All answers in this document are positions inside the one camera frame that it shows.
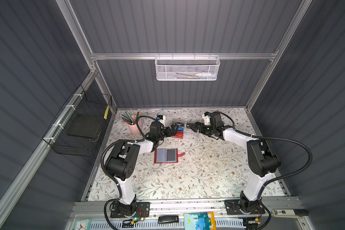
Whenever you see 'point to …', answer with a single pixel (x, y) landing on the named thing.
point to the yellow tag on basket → (106, 112)
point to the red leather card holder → (167, 155)
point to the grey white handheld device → (295, 213)
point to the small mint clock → (83, 224)
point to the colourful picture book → (200, 221)
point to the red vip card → (179, 134)
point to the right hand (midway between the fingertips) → (197, 127)
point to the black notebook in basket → (85, 125)
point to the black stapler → (168, 219)
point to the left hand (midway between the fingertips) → (176, 127)
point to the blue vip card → (180, 128)
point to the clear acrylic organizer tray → (188, 133)
